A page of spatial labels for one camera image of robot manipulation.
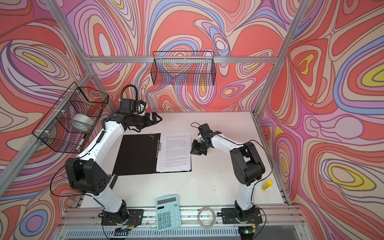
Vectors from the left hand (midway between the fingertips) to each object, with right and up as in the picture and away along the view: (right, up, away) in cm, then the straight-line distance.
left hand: (157, 119), depth 84 cm
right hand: (+20, -22, +7) cm, 30 cm away
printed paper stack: (+9, -22, +12) cm, 27 cm away
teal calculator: (+8, -48, -10) cm, 49 cm away
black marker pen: (-35, -12, -12) cm, 38 cm away
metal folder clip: (-3, -18, +15) cm, 24 cm away
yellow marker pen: (+59, -34, -8) cm, 69 cm away
